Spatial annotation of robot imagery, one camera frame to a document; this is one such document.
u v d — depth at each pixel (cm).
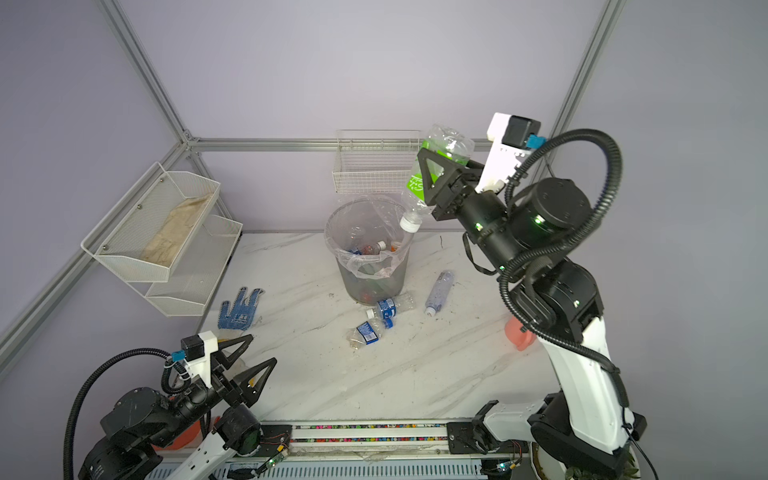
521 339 89
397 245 93
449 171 35
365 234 95
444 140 37
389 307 93
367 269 80
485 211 36
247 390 50
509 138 32
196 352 47
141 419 41
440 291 99
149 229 80
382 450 73
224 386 49
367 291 95
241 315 96
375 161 100
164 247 75
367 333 90
